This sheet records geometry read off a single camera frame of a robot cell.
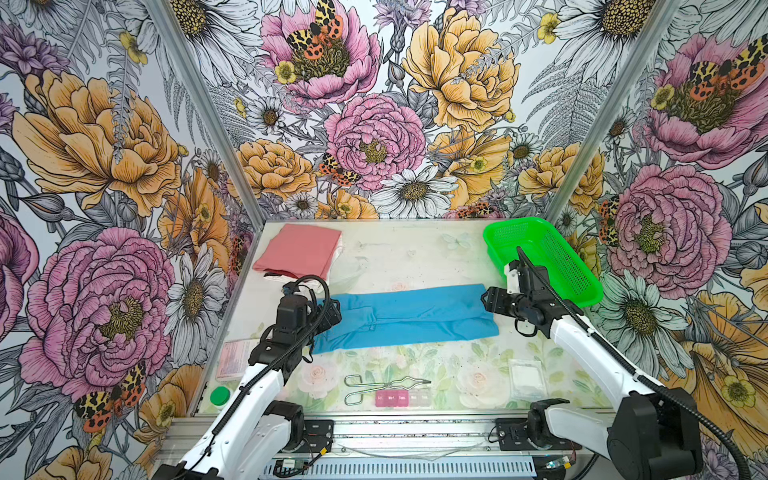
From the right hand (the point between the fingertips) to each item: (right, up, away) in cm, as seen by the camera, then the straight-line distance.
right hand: (491, 305), depth 86 cm
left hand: (-46, -3, -2) cm, 46 cm away
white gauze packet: (+9, -20, -3) cm, 22 cm away
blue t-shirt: (-27, -5, +10) cm, 29 cm away
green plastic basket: (+31, +7, +15) cm, 35 cm away
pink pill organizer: (-25, -23, -7) cm, 35 cm away
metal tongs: (-38, -24, -5) cm, 45 cm away
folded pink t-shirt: (-60, +15, +24) cm, 66 cm away
